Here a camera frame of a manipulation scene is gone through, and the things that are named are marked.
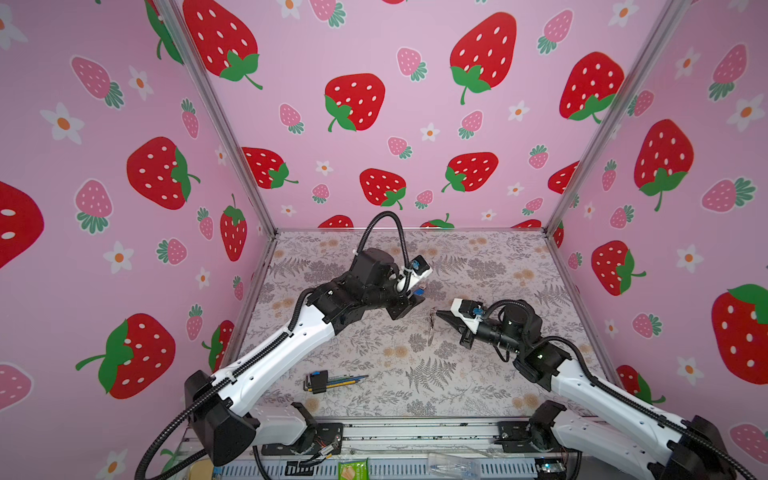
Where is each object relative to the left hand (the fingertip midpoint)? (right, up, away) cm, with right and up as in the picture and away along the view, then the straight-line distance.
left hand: (419, 289), depth 71 cm
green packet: (-16, -42, -2) cm, 45 cm away
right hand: (+5, -5, +1) cm, 7 cm away
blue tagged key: (+3, -5, +33) cm, 33 cm away
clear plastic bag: (+7, -42, -1) cm, 43 cm away
